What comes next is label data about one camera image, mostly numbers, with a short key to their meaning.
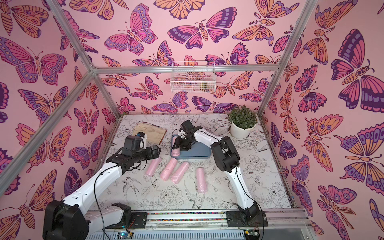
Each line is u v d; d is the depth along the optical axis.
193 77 0.95
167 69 0.94
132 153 0.63
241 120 0.92
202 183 0.83
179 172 0.87
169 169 0.88
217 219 0.75
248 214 0.64
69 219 0.39
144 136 0.77
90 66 0.90
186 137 0.88
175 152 0.95
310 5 0.69
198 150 0.97
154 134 1.09
